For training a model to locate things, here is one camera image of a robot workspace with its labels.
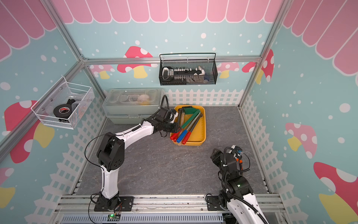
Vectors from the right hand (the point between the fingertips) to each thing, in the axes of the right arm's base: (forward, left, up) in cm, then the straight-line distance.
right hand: (216, 151), depth 78 cm
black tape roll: (+13, +80, +22) cm, 84 cm away
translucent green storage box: (+39, +58, -1) cm, 70 cm away
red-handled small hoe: (+36, +20, -8) cm, 42 cm away
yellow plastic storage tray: (+19, +8, -12) cm, 24 cm away
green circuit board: (-29, +56, -16) cm, 65 cm away
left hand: (+18, +22, -3) cm, 28 cm away
